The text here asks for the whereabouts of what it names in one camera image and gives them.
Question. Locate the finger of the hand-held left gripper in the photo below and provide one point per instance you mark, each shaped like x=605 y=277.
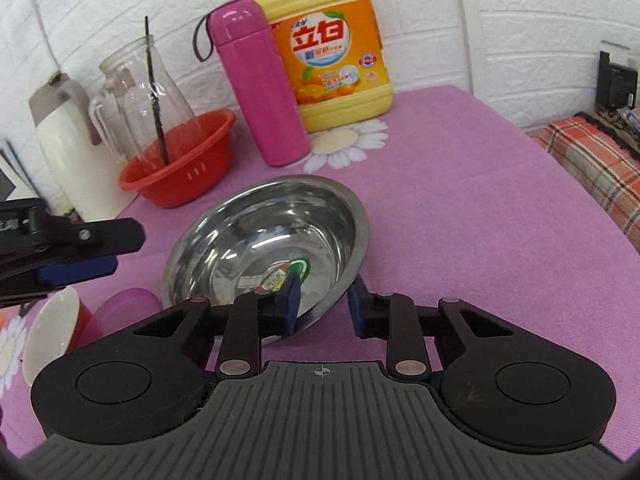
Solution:
x=112 y=237
x=80 y=270

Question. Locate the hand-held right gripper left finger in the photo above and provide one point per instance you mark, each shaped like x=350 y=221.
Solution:
x=291 y=296

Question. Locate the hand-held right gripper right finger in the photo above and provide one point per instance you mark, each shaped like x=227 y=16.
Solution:
x=358 y=306

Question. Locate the purple plastic bowl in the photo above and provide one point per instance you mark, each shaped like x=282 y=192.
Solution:
x=122 y=312

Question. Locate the stainless steel bowl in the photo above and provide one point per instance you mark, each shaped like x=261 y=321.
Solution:
x=260 y=240

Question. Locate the red ceramic bowl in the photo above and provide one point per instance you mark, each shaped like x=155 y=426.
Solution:
x=52 y=335

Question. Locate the cream thermal carafe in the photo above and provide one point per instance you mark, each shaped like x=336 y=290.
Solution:
x=75 y=160

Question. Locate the red plastic colander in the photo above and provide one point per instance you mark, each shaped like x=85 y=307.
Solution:
x=195 y=170

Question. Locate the clear glass pitcher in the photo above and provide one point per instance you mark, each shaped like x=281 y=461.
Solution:
x=135 y=110

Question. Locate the black stirring stick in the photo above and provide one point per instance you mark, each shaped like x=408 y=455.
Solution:
x=156 y=105

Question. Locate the pink floral tablecloth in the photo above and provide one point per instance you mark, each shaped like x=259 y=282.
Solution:
x=475 y=210

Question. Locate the pink thermos bottle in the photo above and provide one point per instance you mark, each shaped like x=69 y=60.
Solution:
x=260 y=90

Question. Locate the yellow dish detergent bottle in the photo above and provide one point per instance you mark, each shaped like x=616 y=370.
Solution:
x=340 y=60

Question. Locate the plaid cloth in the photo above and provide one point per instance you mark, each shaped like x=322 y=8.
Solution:
x=595 y=170

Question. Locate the black box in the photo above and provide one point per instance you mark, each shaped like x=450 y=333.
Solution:
x=620 y=80

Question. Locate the white wall pipe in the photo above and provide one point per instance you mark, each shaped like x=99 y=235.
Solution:
x=462 y=25

